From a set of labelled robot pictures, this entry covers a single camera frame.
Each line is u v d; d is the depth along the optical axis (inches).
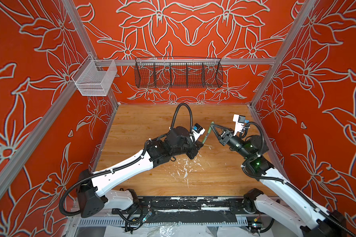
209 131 25.4
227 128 24.1
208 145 37.3
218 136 24.5
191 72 38.3
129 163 17.5
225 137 23.4
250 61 37.0
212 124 25.1
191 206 29.2
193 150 23.2
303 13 28.4
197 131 22.5
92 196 14.8
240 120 23.1
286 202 18.4
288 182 18.5
